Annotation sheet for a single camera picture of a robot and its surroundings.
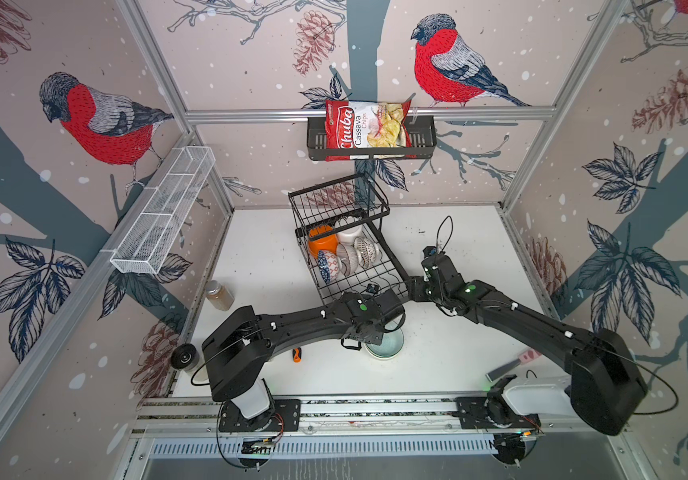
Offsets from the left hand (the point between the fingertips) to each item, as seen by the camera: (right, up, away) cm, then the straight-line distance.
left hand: (372, 335), depth 80 cm
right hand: (+12, +12, +6) cm, 18 cm away
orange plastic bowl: (-14, +25, +19) cm, 34 cm away
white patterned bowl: (-1, +22, +15) cm, 26 cm away
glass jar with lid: (-46, +9, +8) cm, 47 cm away
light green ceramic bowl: (+6, -3, +2) cm, 7 cm away
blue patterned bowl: (-13, +18, +11) cm, 25 cm away
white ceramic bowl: (-7, +27, +24) cm, 37 cm away
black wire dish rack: (-8, +39, +28) cm, 48 cm away
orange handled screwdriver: (-21, -6, +2) cm, 22 cm away
